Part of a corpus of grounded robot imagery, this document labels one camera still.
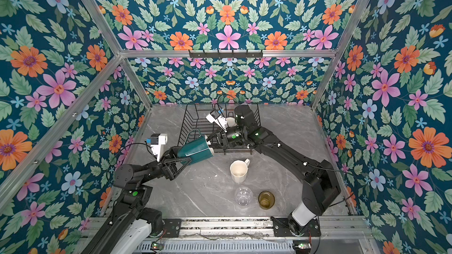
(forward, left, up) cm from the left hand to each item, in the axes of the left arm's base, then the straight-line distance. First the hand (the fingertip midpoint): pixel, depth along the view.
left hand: (191, 157), depth 57 cm
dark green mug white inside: (+1, -2, +2) cm, 3 cm away
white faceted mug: (+8, -16, -31) cm, 36 cm away
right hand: (+7, -3, -4) cm, 9 cm away
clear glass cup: (-4, -18, -35) cm, 39 cm away
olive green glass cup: (-6, -28, -34) cm, 45 cm away
